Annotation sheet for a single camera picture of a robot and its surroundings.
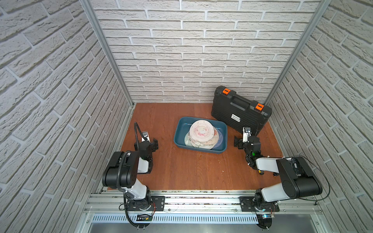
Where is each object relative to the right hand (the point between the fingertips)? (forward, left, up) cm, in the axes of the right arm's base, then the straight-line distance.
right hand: (244, 135), depth 94 cm
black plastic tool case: (+11, +9, +14) cm, 20 cm away
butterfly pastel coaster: (-1, +36, -4) cm, 36 cm away
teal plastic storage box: (+1, +15, -5) cm, 16 cm away
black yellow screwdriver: (-23, -5, -5) cm, 24 cm away
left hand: (+3, +64, +1) cm, 64 cm away
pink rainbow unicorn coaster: (+15, +27, -1) cm, 31 cm away
